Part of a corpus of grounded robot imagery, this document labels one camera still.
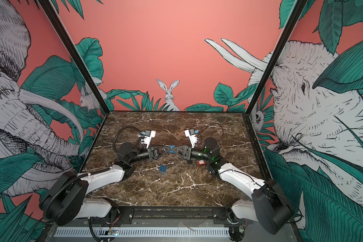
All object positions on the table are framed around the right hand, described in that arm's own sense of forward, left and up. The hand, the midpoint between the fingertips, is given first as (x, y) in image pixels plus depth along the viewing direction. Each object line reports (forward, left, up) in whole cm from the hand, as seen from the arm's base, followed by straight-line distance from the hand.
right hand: (172, 151), depth 69 cm
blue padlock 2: (+1, +1, -2) cm, 2 cm away
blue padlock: (+3, +8, -26) cm, 27 cm away
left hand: (+1, +1, 0) cm, 1 cm away
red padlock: (+6, -16, -25) cm, 30 cm away
